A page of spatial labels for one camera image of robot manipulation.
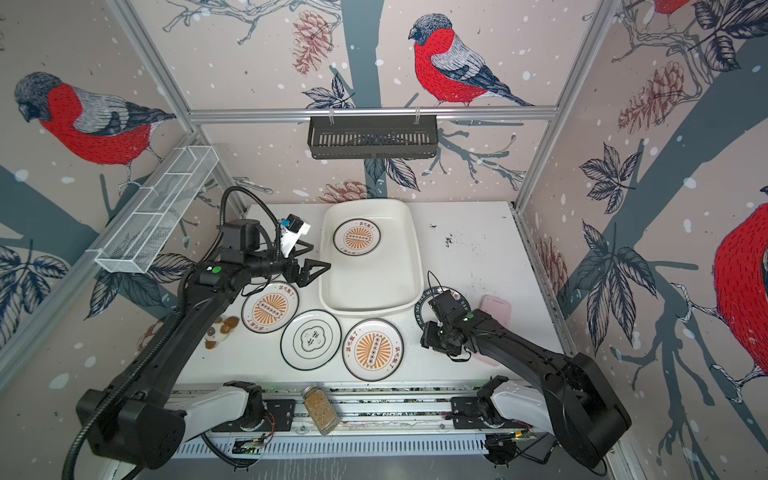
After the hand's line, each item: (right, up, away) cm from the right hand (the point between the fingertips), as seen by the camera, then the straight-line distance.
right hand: (425, 345), depth 84 cm
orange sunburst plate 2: (-15, -1, 0) cm, 15 cm away
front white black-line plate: (-34, +1, +2) cm, 34 cm away
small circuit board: (-44, -20, -13) cm, 50 cm away
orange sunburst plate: (-23, +31, +26) cm, 46 cm away
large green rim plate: (0, +8, +8) cm, 11 cm away
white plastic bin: (-12, +15, +15) cm, 24 cm away
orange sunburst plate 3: (-49, +9, +9) cm, 50 cm away
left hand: (-28, +27, -12) cm, 41 cm away
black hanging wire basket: (-17, +68, +23) cm, 73 cm away
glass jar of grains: (-25, -11, -14) cm, 31 cm away
